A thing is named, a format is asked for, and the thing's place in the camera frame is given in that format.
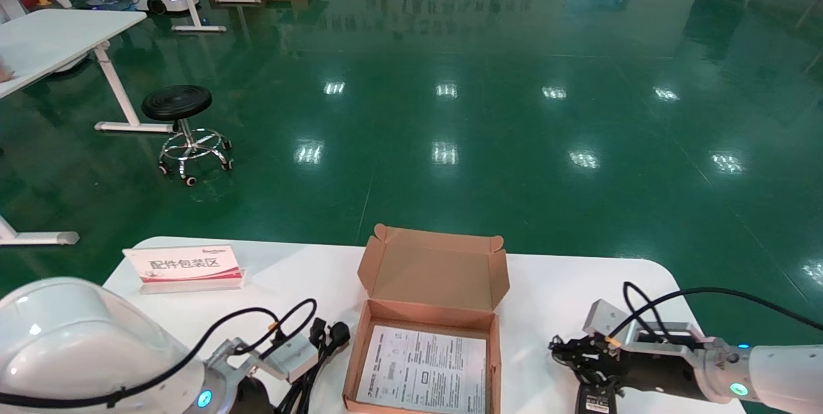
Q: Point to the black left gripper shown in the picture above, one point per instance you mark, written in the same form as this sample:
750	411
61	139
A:
252	398

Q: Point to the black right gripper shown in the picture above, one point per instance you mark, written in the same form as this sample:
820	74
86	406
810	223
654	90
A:
662	375

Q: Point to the black computer mouse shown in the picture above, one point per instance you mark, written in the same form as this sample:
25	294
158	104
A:
595	401

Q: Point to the brown cardboard storage box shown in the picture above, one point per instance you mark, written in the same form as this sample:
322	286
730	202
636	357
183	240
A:
431	272

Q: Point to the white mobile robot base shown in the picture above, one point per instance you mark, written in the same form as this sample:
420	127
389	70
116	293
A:
67	65

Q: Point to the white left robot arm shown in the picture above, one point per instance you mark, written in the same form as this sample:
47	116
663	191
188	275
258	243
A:
77	337

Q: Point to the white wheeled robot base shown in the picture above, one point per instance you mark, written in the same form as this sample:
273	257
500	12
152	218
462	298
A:
173	2

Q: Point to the red white acrylic sign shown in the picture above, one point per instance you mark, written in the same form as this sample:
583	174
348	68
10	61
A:
183	264

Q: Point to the white printed instruction sheet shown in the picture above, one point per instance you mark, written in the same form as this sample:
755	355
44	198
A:
424	369

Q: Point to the black round swivel stool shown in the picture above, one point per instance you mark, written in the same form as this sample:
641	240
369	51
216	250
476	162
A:
177	102

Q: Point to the large white desk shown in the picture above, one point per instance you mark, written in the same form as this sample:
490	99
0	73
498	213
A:
51	41

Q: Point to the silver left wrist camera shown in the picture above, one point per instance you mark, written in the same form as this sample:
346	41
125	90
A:
296	356

